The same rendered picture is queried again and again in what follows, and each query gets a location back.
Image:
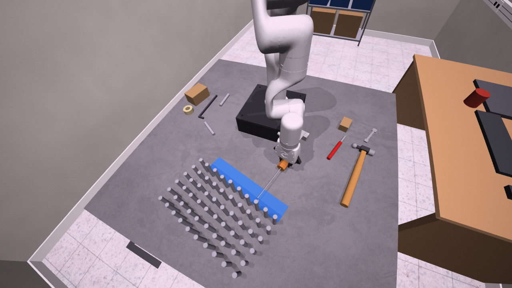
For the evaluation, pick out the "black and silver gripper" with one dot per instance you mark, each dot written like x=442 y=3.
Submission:
x=291 y=156

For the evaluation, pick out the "beige cylindrical ring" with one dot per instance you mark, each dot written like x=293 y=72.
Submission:
x=188 y=110

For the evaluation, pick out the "orange-handled ball-peen hammer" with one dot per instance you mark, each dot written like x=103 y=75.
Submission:
x=355 y=174

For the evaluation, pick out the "red-handled screwdriver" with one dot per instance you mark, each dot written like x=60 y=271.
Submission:
x=335 y=148

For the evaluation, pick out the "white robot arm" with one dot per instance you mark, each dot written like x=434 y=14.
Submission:
x=285 y=40

